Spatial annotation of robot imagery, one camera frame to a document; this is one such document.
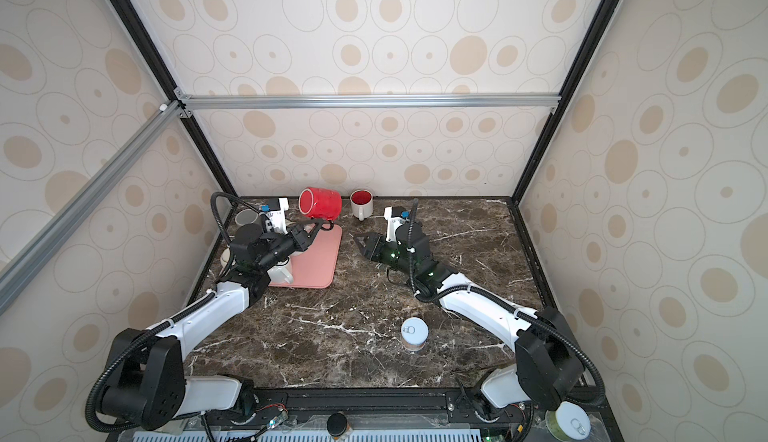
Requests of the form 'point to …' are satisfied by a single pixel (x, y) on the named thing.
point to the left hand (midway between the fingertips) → (329, 220)
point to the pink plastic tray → (316, 267)
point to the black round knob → (336, 424)
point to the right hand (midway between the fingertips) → (358, 239)
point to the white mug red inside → (361, 203)
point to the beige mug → (225, 257)
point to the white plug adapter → (173, 427)
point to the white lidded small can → (414, 332)
